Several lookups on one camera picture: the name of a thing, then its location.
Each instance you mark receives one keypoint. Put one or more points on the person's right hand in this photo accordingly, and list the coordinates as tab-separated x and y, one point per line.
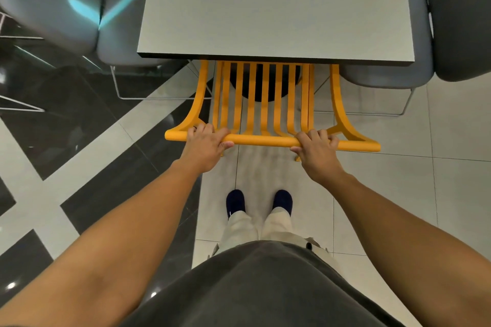
320	158

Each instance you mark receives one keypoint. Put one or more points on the person's left hand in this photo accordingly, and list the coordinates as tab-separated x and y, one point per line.
203	148

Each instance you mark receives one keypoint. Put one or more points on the yellow slatted chair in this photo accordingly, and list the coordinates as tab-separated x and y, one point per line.
264	140

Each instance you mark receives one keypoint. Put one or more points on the person's right forearm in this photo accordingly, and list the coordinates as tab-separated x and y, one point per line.
414	254

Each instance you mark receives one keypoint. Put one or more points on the person's left forearm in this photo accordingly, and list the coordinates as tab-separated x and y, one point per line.
115	246

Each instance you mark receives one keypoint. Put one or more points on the person's right navy shoe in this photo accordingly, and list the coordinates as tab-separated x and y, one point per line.
282	201

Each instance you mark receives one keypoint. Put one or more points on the person's navy shoe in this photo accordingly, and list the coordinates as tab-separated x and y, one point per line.
282	201
235	202

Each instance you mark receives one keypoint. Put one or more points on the person's left navy shoe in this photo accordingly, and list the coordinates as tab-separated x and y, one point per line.
235	202

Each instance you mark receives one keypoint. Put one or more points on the person's beige trousers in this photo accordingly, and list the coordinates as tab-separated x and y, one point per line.
245	229

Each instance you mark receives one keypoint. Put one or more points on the person's dark gray shirt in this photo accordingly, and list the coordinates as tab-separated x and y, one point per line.
264	288

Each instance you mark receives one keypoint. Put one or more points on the metal key clip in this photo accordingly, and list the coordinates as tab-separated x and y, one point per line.
312	244

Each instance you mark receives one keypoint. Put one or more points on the white square table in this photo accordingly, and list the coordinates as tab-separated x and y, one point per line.
276	8

